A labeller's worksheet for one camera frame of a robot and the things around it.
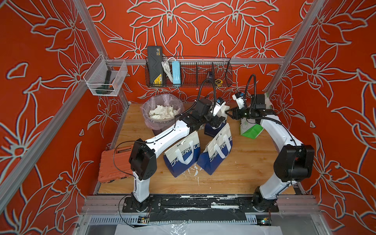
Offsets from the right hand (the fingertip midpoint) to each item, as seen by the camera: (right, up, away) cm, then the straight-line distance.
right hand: (227, 109), depth 85 cm
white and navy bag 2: (-9, -23, -13) cm, 27 cm away
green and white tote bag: (+16, -12, +6) cm, 20 cm away
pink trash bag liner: (-38, +6, +5) cm, 38 cm away
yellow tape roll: (-3, +18, +9) cm, 21 cm away
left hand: (-6, -1, -7) cm, 9 cm away
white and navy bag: (-25, -25, -10) cm, 37 cm away
